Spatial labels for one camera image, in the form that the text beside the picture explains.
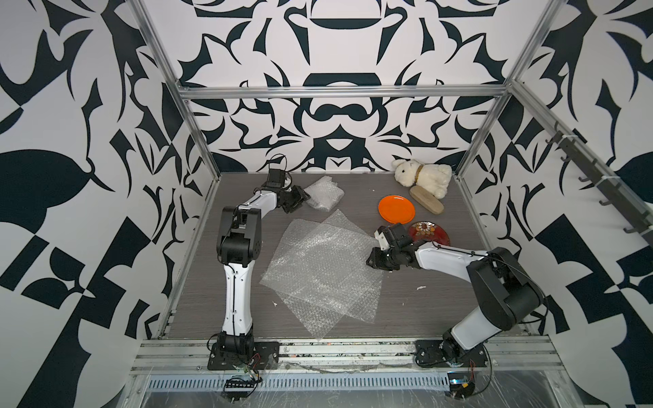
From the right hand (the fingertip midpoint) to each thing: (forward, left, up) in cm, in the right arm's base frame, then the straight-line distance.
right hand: (367, 258), depth 92 cm
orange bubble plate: (+23, -15, -2) cm, 27 cm away
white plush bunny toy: (+33, -30, +7) cm, 45 cm away
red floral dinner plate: (+12, -25, -3) cm, 28 cm away
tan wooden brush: (+26, -27, +1) cm, 38 cm away
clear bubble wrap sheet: (-13, +3, -1) cm, 14 cm away
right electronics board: (-37, -22, -3) cm, 43 cm away
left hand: (+27, +23, +4) cm, 36 cm away
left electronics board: (-37, +40, -5) cm, 55 cm away
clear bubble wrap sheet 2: (-8, +17, 0) cm, 19 cm away
